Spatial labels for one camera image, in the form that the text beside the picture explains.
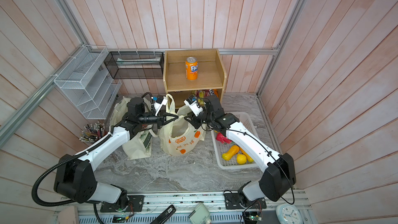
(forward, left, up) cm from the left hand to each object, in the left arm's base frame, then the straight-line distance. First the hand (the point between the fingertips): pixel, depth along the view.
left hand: (177, 119), depth 73 cm
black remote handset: (-37, +6, -23) cm, 44 cm away
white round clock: (-36, -51, -24) cm, 67 cm away
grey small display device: (-36, -11, -21) cm, 43 cm away
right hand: (+4, -5, -1) cm, 6 cm away
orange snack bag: (+26, -22, -7) cm, 35 cm away
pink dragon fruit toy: (0, -25, -19) cm, 31 cm away
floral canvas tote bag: (-6, +22, -15) cm, 27 cm away
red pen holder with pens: (+1, +49, -13) cm, 51 cm away
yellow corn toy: (-5, -31, -22) cm, 39 cm away
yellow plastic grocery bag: (-6, -1, -6) cm, 9 cm away
